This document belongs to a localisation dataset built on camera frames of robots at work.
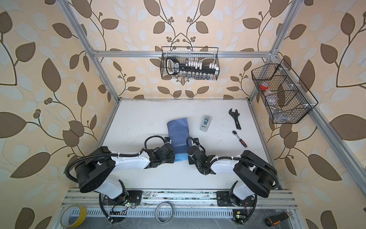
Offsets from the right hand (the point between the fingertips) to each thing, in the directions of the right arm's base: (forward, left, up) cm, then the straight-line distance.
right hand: (191, 155), depth 90 cm
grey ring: (-29, +19, 0) cm, 35 cm away
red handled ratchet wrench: (+15, -31, +1) cm, 34 cm away
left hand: (0, +11, +1) cm, 11 cm away
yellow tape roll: (-29, +62, +4) cm, 68 cm away
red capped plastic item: (+31, -47, +29) cm, 63 cm away
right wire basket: (+21, -55, +29) cm, 66 cm away
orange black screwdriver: (-34, -38, +2) cm, 52 cm away
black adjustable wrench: (+30, -35, +1) cm, 46 cm away
